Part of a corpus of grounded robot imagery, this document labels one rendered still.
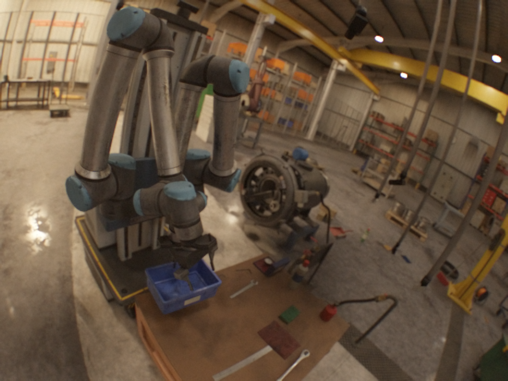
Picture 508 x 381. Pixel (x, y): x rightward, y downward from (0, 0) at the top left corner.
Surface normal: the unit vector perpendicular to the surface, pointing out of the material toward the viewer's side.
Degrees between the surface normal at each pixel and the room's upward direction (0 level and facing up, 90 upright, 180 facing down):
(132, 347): 0
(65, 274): 0
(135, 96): 90
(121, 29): 82
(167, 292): 0
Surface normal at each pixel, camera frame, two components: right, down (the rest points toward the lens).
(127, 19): -0.15, 0.22
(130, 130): 0.77, 0.46
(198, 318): 0.30, -0.87
